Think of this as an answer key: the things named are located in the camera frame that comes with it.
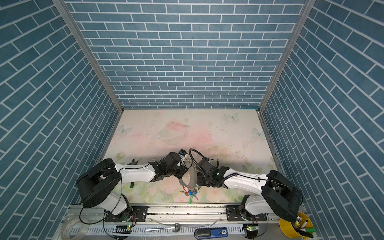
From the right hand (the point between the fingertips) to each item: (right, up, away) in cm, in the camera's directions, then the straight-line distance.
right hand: (196, 179), depth 84 cm
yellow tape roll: (+40, -13, -21) cm, 47 cm away
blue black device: (+3, -16, -19) cm, 25 cm away
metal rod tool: (-9, -16, -15) cm, 24 cm away
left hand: (-6, +4, +5) cm, 9 cm away
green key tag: (-2, -9, -5) cm, 10 cm away
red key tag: (-5, -5, -1) cm, 7 cm away
